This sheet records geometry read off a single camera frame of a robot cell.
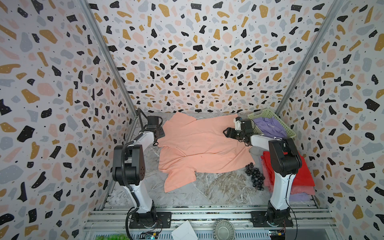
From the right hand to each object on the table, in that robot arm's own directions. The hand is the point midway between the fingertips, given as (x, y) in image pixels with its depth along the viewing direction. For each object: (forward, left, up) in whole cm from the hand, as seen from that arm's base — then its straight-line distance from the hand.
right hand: (226, 127), depth 102 cm
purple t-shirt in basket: (+7, -34, -6) cm, 35 cm away
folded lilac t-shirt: (-42, -37, -7) cm, 56 cm away
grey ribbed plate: (-57, +5, -8) cm, 58 cm away
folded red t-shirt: (-33, -39, -3) cm, 51 cm away
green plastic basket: (0, -44, -4) cm, 44 cm away
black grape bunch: (-33, -15, -4) cm, 37 cm away
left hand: (-4, +45, +2) cm, 45 cm away
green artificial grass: (-61, +54, -3) cm, 82 cm away
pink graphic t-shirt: (-10, +26, -8) cm, 29 cm away
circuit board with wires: (-60, +41, -8) cm, 72 cm away
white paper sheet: (-58, +23, -4) cm, 63 cm away
